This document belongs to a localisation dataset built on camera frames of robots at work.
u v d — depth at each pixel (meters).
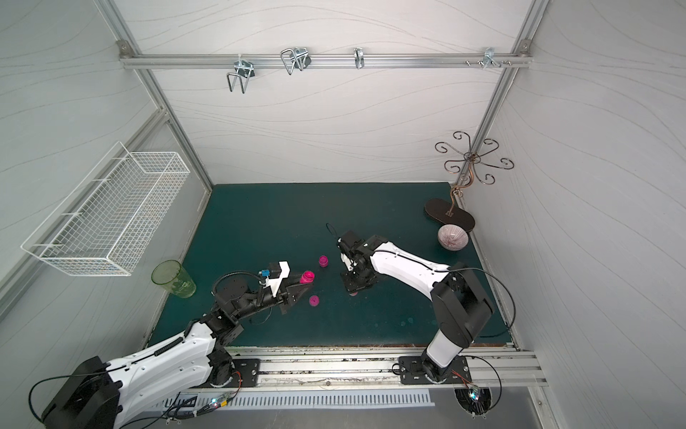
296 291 0.70
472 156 0.87
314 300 0.86
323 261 0.96
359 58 0.78
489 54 0.77
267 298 0.65
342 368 0.75
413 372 0.73
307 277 0.70
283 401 0.70
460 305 0.45
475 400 0.72
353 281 0.74
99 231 0.67
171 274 0.84
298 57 0.76
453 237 1.01
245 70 0.78
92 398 0.40
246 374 0.73
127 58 0.77
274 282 0.64
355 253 0.63
